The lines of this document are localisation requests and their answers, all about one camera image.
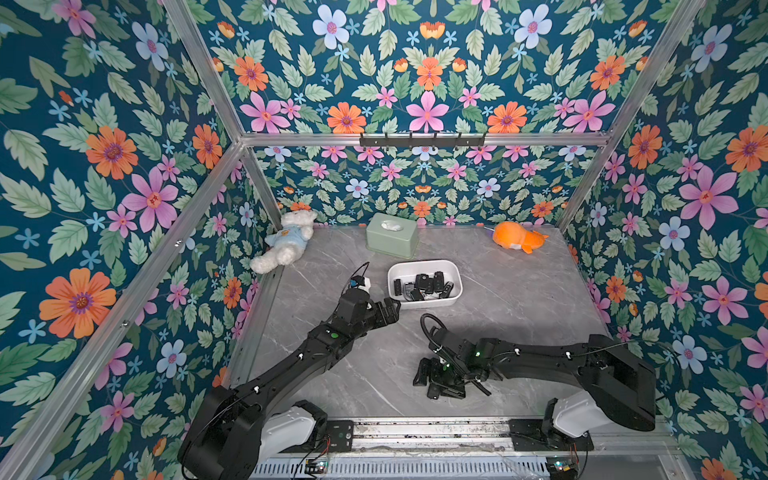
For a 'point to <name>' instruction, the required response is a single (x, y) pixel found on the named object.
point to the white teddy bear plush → (288, 243)
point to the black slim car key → (447, 289)
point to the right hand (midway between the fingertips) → (424, 390)
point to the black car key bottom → (458, 392)
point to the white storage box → (424, 283)
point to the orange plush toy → (512, 235)
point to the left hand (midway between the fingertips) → (394, 305)
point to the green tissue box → (392, 234)
